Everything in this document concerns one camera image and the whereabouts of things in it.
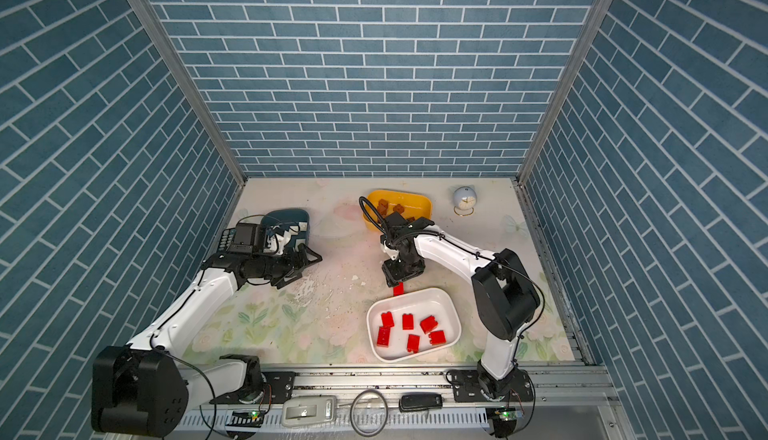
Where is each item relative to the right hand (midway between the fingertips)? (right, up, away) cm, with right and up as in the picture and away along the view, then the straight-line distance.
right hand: (399, 280), depth 87 cm
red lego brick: (-4, -14, -6) cm, 16 cm away
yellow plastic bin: (+4, +22, +25) cm, 34 cm away
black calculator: (-59, +10, +15) cm, 62 cm away
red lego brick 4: (+8, -11, -4) cm, 15 cm away
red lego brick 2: (-3, -11, -2) cm, 11 cm away
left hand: (-22, +5, -5) cm, 23 cm away
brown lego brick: (-6, +22, +22) cm, 31 cm away
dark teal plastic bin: (-35, +16, +15) cm, 42 cm away
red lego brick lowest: (0, -4, +4) cm, 5 cm away
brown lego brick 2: (0, +21, +23) cm, 31 cm away
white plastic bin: (+7, -7, 0) cm, 10 cm away
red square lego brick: (+2, -11, -3) cm, 12 cm away
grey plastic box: (-21, -26, -18) cm, 38 cm away
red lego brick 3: (+4, -16, -6) cm, 18 cm away
